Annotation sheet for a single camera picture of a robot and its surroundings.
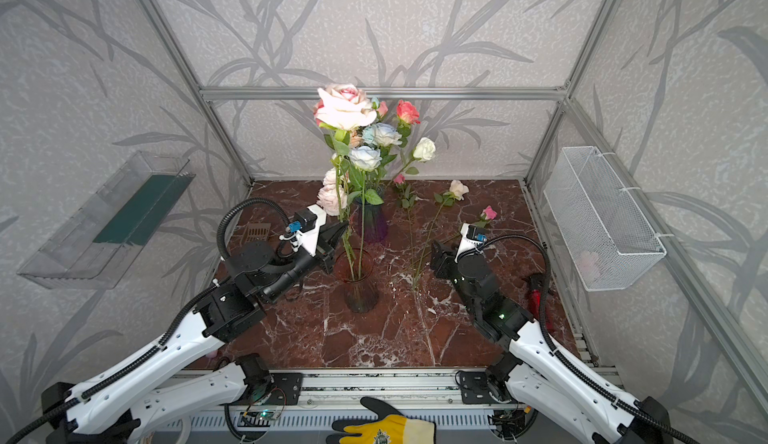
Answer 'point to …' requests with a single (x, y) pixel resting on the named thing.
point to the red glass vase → (354, 266)
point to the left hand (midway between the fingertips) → (349, 215)
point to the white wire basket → (608, 240)
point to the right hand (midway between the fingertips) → (442, 234)
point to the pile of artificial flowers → (455, 191)
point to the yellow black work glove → (388, 427)
